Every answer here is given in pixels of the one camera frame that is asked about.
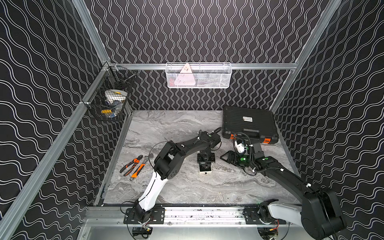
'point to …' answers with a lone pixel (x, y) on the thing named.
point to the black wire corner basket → (110, 101)
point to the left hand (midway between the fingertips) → (209, 166)
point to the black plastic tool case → (259, 123)
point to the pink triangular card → (186, 77)
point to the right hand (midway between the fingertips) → (225, 158)
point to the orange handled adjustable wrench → (139, 168)
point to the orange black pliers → (135, 161)
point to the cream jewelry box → (205, 172)
